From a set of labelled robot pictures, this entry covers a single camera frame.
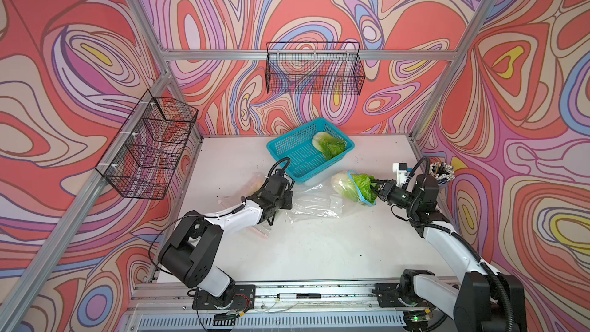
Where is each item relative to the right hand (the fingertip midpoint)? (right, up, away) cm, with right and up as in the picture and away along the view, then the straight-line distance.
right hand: (367, 187), depth 80 cm
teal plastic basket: (-21, +8, +29) cm, 36 cm away
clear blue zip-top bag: (-12, -7, +13) cm, 19 cm away
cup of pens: (+29, +5, +4) cm, 30 cm away
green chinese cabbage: (-4, 0, -3) cm, 5 cm away
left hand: (-27, -5, +11) cm, 30 cm away
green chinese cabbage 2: (-10, +15, +22) cm, 28 cm away
